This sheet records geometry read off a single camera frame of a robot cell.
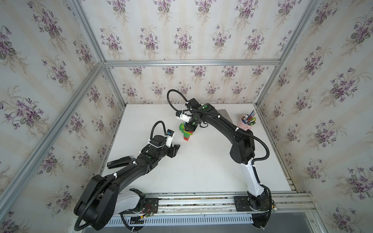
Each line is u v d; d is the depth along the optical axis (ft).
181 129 2.98
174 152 2.51
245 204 2.39
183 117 2.68
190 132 2.94
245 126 3.15
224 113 3.64
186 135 3.11
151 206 2.37
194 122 2.53
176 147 2.48
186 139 3.20
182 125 2.77
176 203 2.46
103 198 1.31
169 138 2.45
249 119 3.21
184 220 2.51
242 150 1.81
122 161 2.72
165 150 2.39
